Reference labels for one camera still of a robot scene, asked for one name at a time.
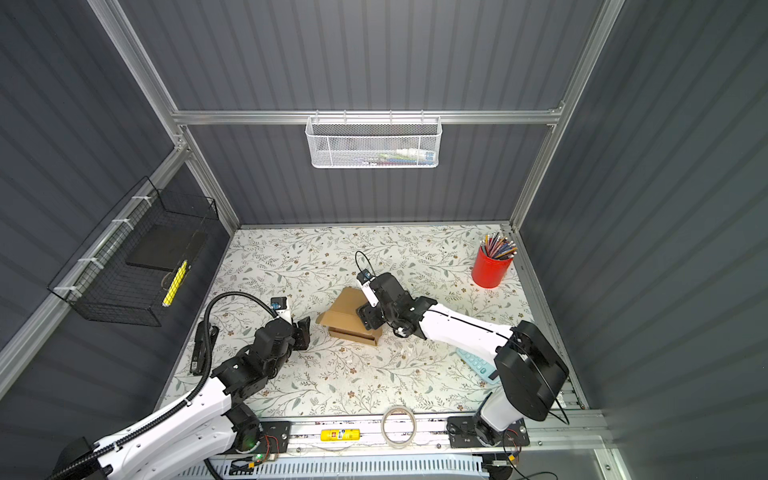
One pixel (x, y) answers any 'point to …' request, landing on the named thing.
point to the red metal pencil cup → (490, 272)
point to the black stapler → (199, 357)
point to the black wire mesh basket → (100, 283)
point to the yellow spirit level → (340, 434)
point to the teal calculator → (484, 369)
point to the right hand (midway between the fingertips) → (370, 306)
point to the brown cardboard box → (342, 319)
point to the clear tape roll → (399, 427)
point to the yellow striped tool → (174, 285)
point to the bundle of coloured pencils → (498, 247)
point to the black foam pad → (163, 246)
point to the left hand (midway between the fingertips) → (303, 320)
